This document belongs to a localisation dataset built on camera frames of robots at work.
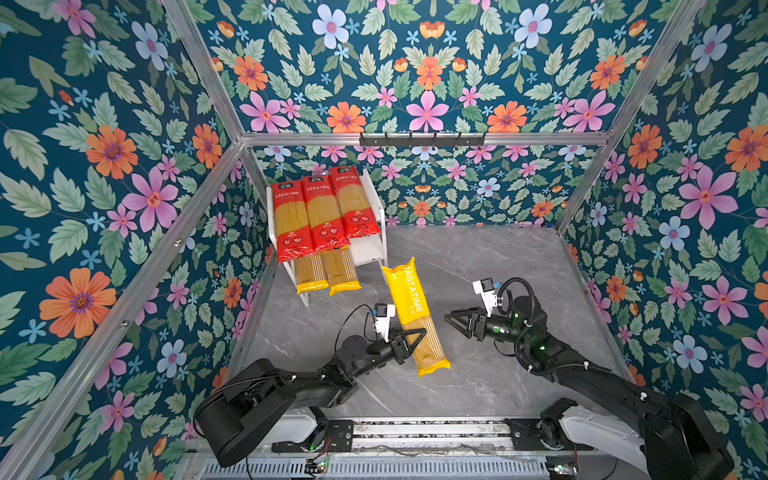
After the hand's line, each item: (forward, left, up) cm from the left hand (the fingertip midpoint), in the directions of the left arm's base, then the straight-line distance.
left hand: (427, 330), depth 72 cm
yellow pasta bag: (+20, +31, -2) cm, 37 cm away
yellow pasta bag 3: (+4, +3, +1) cm, 5 cm away
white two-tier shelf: (+29, +14, -3) cm, 32 cm away
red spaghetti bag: (+19, +31, +15) cm, 39 cm away
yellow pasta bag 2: (+20, +23, -1) cm, 31 cm away
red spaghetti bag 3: (+23, +15, +16) cm, 32 cm away
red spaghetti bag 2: (+22, +23, +16) cm, 36 cm away
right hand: (+3, -6, 0) cm, 7 cm away
